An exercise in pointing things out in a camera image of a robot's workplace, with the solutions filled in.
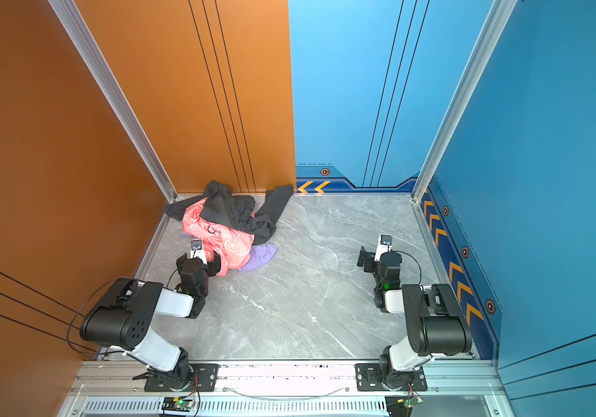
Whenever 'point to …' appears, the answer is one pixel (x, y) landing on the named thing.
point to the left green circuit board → (172, 403)
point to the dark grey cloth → (222, 204)
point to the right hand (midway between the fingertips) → (374, 248)
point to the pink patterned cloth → (234, 246)
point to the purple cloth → (260, 254)
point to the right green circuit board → (410, 400)
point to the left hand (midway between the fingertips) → (201, 251)
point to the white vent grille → (244, 407)
